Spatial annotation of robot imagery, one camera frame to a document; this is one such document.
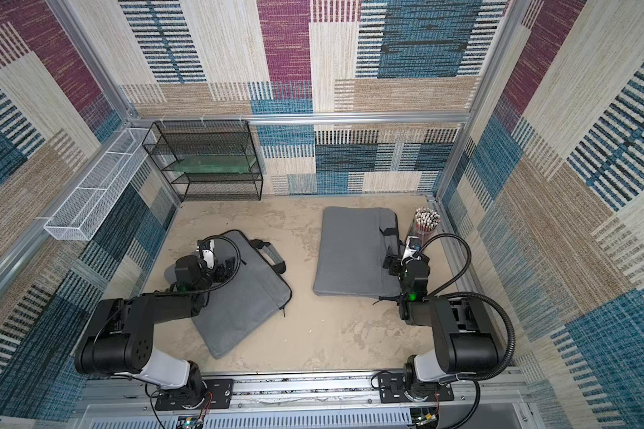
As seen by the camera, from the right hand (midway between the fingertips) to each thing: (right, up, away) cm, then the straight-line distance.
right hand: (405, 251), depth 92 cm
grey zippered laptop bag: (-55, -17, -7) cm, 58 cm away
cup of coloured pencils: (+6, +10, -3) cm, 12 cm away
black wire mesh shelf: (-83, +41, +9) cm, 93 cm away
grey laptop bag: (-17, 0, +12) cm, 21 cm away
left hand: (-63, -2, +3) cm, 64 cm away
